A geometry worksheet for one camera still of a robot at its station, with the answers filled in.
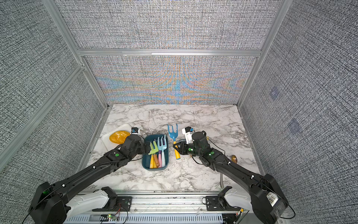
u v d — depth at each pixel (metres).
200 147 0.62
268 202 0.40
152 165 0.85
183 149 0.69
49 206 0.39
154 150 0.88
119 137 0.95
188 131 0.73
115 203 0.68
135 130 0.72
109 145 0.94
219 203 0.66
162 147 0.90
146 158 0.90
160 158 0.88
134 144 0.62
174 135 0.81
